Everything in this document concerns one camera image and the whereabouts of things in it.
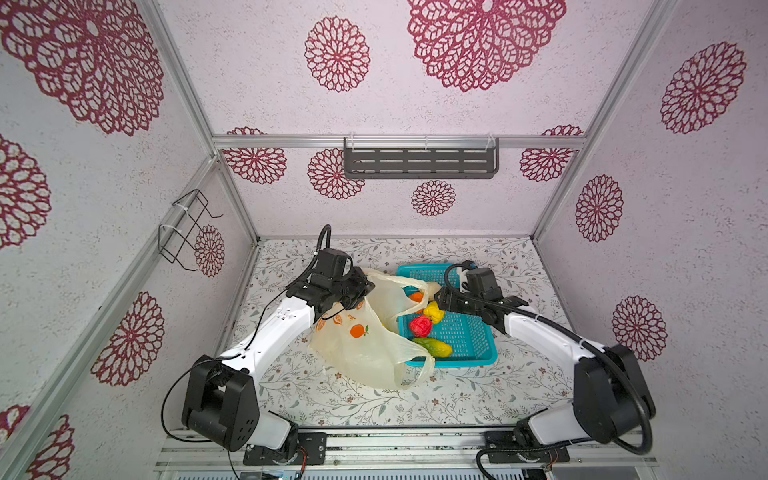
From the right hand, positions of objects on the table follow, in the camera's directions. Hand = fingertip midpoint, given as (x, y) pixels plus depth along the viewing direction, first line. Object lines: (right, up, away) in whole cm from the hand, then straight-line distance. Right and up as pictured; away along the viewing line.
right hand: (445, 292), depth 89 cm
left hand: (-21, +2, -6) cm, 22 cm away
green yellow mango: (-4, -16, -1) cm, 16 cm away
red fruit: (-7, -10, +1) cm, 13 cm away
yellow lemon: (-3, -6, +4) cm, 8 cm away
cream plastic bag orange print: (-24, -12, -10) cm, 29 cm away
